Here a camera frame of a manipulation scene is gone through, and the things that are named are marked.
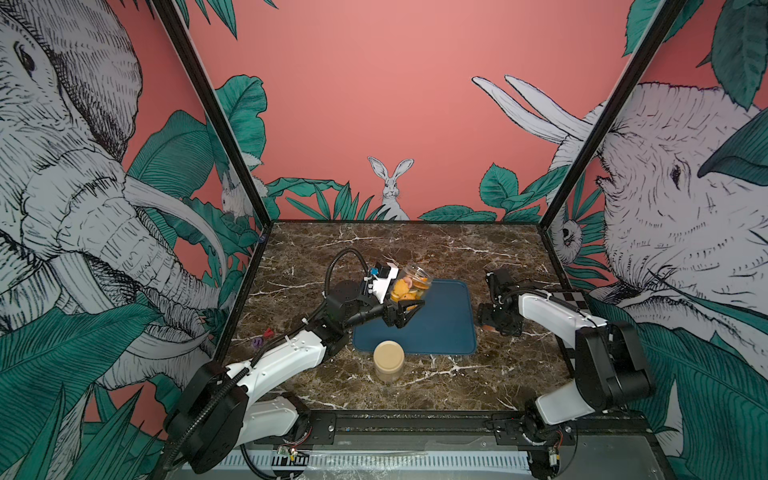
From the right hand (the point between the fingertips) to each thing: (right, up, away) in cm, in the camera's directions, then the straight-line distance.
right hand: (488, 318), depth 91 cm
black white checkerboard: (+32, +5, +6) cm, 33 cm away
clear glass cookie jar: (-24, +16, -17) cm, 34 cm away
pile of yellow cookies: (-26, +12, -21) cm, 36 cm away
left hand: (-24, +11, -19) cm, 32 cm away
